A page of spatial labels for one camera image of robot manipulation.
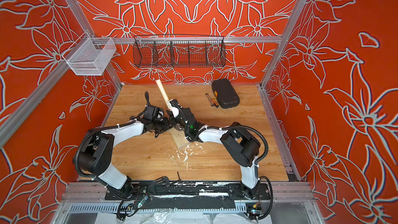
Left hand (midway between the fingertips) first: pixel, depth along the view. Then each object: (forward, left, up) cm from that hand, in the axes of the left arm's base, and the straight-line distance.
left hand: (174, 125), depth 92 cm
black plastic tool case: (+24, -33, +2) cm, 41 cm away
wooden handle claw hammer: (+2, +2, +21) cm, 21 cm away
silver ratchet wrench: (+25, -22, -4) cm, 34 cm away
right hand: (+5, +2, +13) cm, 14 cm away
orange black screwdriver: (+22, -24, -3) cm, 33 cm away
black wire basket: (+39, 0, +26) cm, 47 cm away
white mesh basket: (+29, +54, +28) cm, 67 cm away
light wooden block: (-8, -4, -2) cm, 9 cm away
